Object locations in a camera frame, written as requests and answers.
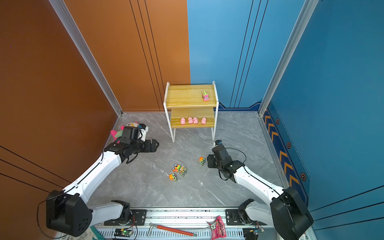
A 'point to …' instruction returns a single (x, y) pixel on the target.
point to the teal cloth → (99, 236)
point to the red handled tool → (170, 229)
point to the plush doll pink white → (119, 133)
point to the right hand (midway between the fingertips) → (210, 158)
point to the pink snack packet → (217, 228)
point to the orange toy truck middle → (177, 167)
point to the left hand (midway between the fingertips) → (153, 141)
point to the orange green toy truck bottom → (172, 177)
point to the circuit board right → (251, 233)
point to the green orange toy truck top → (202, 160)
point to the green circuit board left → (123, 232)
